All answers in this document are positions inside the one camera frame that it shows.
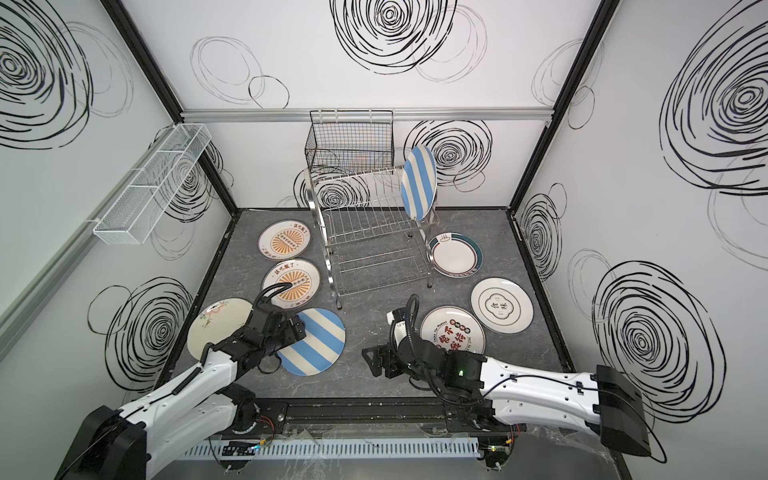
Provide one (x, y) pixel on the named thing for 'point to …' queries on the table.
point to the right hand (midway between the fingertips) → (368, 358)
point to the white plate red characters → (453, 328)
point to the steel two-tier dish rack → (370, 239)
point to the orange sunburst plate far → (284, 240)
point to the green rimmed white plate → (454, 255)
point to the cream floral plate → (217, 321)
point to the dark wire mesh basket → (351, 139)
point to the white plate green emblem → (502, 305)
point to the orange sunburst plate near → (305, 280)
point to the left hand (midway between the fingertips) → (298, 328)
